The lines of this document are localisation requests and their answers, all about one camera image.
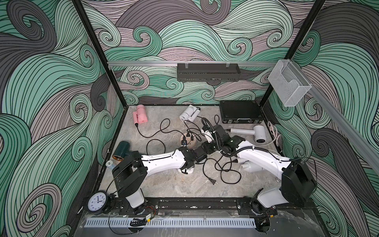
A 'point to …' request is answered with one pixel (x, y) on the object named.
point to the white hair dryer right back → (259, 131)
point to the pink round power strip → (188, 139)
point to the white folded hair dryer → (190, 114)
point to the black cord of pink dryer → (164, 130)
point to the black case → (241, 111)
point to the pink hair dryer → (140, 116)
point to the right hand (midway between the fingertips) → (202, 146)
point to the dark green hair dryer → (122, 150)
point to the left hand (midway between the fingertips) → (185, 161)
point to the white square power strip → (189, 170)
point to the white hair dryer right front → (247, 166)
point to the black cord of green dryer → (146, 146)
